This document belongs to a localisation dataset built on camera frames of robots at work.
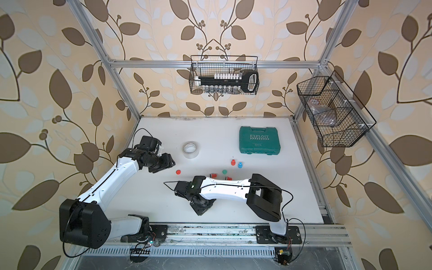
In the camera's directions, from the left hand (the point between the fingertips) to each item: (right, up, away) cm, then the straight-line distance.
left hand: (168, 162), depth 83 cm
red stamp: (+22, -9, +8) cm, 25 cm away
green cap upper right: (+29, -7, +11) cm, 31 cm away
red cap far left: (+2, -7, +11) cm, 13 cm away
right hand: (+19, -21, -4) cm, 28 cm away
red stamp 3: (+33, -2, +13) cm, 36 cm away
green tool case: (+54, +10, +19) cm, 58 cm away
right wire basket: (+79, +21, -11) cm, 82 cm away
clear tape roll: (+7, +4, +21) cm, 22 cm away
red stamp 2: (+31, -10, +7) cm, 34 cm away
